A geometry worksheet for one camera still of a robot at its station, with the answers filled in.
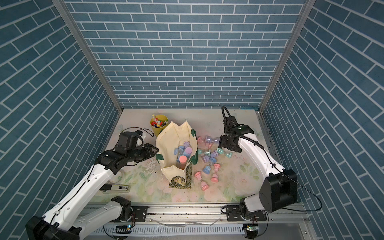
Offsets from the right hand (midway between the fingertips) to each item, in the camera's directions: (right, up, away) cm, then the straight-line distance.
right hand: (228, 146), depth 84 cm
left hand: (-36, -1, -8) cm, 37 cm away
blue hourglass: (-29, -4, +8) cm, 30 cm away
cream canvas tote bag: (-31, -2, +12) cm, 34 cm away
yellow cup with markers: (-43, +13, +11) cm, 46 cm away
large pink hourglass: (-25, -7, -1) cm, 27 cm away
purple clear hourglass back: (-10, +2, +15) cm, 18 cm away
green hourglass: (-3, -5, +10) cm, 12 cm away
